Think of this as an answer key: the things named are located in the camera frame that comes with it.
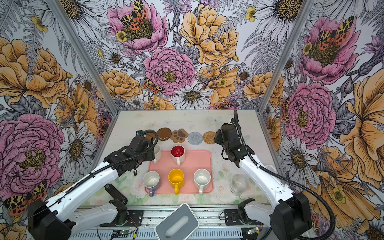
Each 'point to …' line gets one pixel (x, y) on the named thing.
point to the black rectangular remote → (115, 193)
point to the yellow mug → (176, 177)
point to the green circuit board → (120, 233)
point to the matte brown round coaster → (149, 136)
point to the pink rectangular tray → (194, 161)
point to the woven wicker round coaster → (208, 137)
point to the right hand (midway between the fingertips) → (219, 137)
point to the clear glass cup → (239, 184)
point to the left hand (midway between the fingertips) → (146, 154)
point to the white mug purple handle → (150, 180)
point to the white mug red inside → (178, 154)
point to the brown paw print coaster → (179, 135)
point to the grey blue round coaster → (195, 138)
